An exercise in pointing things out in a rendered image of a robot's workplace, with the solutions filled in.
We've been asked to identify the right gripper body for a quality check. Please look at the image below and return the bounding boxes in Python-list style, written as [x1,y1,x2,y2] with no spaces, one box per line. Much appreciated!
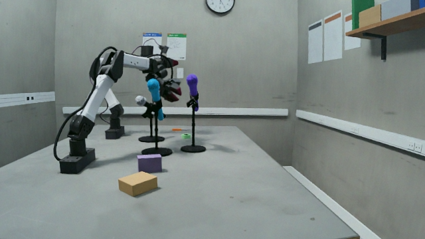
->
[157,78,180,102]

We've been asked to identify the purple box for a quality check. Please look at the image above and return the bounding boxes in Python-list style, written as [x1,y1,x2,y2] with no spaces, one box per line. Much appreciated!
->
[137,154,162,173]

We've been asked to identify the light blue microphone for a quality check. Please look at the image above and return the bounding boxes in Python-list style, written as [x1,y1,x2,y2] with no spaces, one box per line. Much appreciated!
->
[147,79,164,121]

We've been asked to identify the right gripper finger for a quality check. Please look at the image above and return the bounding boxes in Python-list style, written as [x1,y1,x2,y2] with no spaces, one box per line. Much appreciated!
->
[166,93,179,103]
[169,88,182,96]

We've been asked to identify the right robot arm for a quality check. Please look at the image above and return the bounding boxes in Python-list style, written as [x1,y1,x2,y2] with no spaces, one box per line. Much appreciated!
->
[59,50,168,165]

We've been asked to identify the tan rectangular box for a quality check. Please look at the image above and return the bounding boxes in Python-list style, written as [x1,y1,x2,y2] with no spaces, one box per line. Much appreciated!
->
[118,171,157,197]

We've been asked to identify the black microphone with white head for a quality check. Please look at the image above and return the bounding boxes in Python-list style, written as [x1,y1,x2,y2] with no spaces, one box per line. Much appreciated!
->
[135,96,166,119]

